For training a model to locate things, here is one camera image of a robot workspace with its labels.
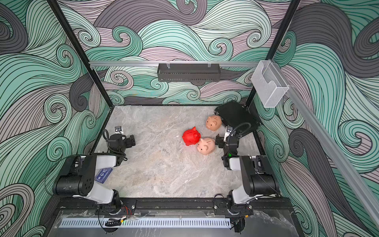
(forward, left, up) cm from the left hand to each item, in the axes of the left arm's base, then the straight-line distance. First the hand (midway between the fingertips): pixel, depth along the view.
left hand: (124, 135), depth 94 cm
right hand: (0, -65, +1) cm, 65 cm away
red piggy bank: (-2, -43, +2) cm, 43 cm away
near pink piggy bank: (-9, -52, +3) cm, 53 cm away
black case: (+24, -80, -7) cm, 84 cm away
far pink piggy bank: (+9, -59, +2) cm, 60 cm away
